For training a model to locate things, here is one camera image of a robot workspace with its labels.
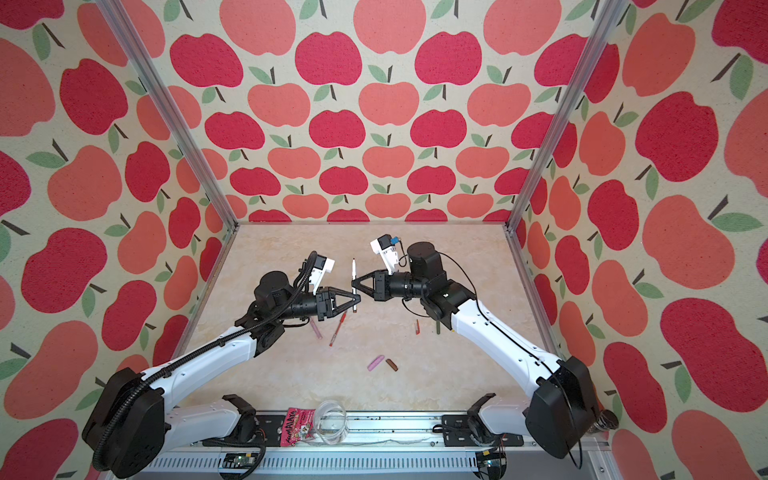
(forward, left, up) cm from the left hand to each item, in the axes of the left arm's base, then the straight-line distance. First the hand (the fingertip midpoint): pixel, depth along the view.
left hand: (361, 305), depth 69 cm
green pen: (+6, -23, -25) cm, 35 cm away
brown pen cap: (-5, -8, -26) cm, 28 cm away
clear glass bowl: (-20, +8, -25) cm, 33 cm away
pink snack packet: (-20, +16, -24) cm, 36 cm away
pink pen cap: (-4, -3, -26) cm, 26 cm away
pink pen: (+4, +15, -25) cm, 29 cm away
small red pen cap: (+6, -16, -26) cm, 31 cm away
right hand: (+5, 0, +3) cm, 6 cm away
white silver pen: (+1, +2, 0) cm, 2 cm away
